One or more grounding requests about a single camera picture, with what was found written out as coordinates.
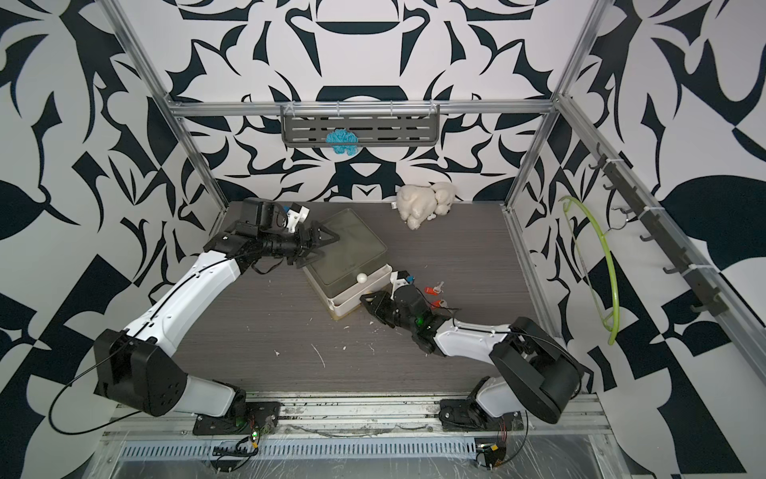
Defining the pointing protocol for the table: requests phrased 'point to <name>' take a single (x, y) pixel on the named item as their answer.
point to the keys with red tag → (436, 290)
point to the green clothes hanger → (603, 321)
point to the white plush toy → (417, 202)
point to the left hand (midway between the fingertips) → (331, 240)
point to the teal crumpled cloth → (342, 136)
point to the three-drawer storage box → (354, 265)
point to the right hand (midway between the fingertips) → (362, 295)
